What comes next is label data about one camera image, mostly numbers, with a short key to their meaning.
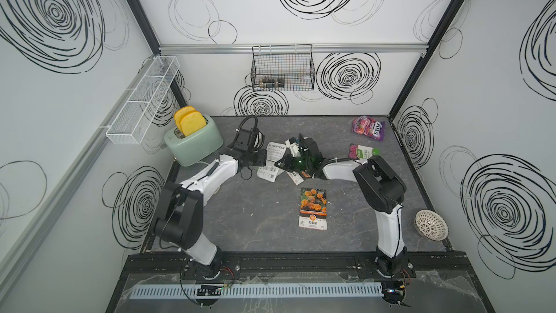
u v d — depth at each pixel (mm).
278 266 754
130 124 718
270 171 931
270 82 884
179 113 908
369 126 1123
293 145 902
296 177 954
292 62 960
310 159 787
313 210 867
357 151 1051
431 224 825
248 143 703
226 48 1734
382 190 539
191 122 913
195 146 919
